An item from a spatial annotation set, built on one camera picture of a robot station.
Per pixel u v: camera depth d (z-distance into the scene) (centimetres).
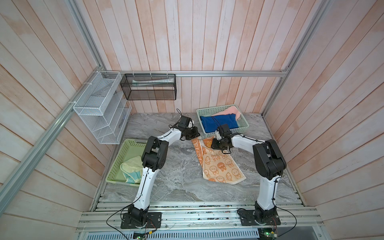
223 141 78
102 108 68
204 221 74
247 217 73
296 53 85
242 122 110
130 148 99
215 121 118
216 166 93
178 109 121
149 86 103
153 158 62
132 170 86
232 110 115
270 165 53
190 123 90
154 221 73
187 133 93
